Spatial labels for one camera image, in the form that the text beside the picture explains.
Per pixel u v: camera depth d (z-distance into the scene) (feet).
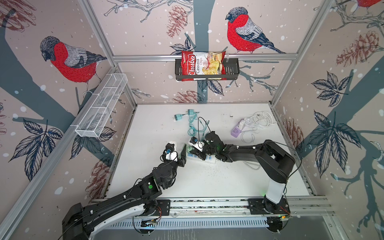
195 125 3.50
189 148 2.83
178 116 3.63
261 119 3.60
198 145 2.44
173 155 2.11
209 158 2.89
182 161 2.12
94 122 2.34
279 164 1.59
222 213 2.39
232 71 3.11
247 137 3.29
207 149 2.54
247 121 3.29
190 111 3.72
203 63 2.88
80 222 1.42
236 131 3.30
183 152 2.19
